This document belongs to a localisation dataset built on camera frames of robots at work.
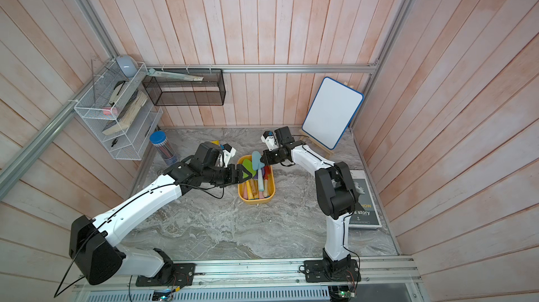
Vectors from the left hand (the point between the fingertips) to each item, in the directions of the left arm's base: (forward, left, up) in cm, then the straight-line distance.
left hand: (244, 181), depth 75 cm
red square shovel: (+13, -8, -15) cm, 22 cm away
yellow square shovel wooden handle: (+36, +19, -21) cm, 46 cm away
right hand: (+19, -6, -11) cm, 23 cm away
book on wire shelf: (+22, +47, +12) cm, 53 cm away
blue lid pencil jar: (+20, +38, -6) cm, 44 cm away
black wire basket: (+49, +43, +4) cm, 65 cm away
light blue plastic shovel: (+16, -4, -13) cm, 21 cm away
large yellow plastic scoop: (+4, -1, -16) cm, 16 cm away
